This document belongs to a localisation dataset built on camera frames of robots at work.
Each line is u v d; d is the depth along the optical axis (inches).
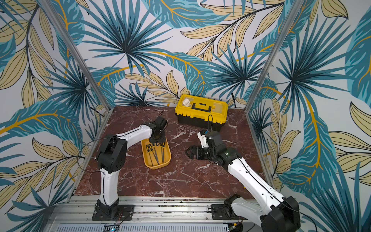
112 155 21.0
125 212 28.8
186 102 37.2
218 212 28.9
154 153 37.3
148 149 37.4
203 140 27.8
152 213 29.4
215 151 22.9
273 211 15.3
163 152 37.0
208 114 37.5
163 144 38.4
